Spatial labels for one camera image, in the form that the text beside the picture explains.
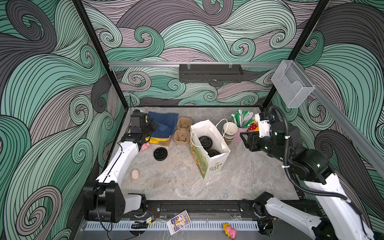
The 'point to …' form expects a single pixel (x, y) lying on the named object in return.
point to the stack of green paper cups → (231, 131)
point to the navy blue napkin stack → (167, 123)
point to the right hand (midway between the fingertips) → (245, 134)
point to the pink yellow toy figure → (231, 232)
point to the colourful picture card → (178, 222)
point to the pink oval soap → (135, 174)
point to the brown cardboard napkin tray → (165, 143)
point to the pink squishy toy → (145, 146)
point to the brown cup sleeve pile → (182, 133)
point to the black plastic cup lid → (213, 152)
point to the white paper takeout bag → (208, 166)
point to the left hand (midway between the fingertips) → (157, 120)
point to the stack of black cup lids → (160, 154)
